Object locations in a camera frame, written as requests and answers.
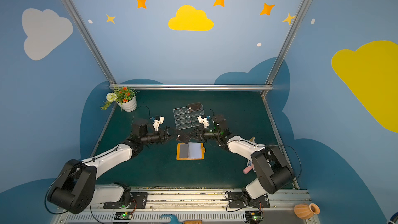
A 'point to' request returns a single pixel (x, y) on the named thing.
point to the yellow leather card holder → (192, 151)
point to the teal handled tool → (174, 221)
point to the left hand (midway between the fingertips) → (177, 135)
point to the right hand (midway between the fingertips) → (187, 133)
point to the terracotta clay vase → (305, 211)
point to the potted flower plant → (124, 97)
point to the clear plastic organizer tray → (186, 117)
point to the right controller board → (253, 216)
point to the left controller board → (123, 215)
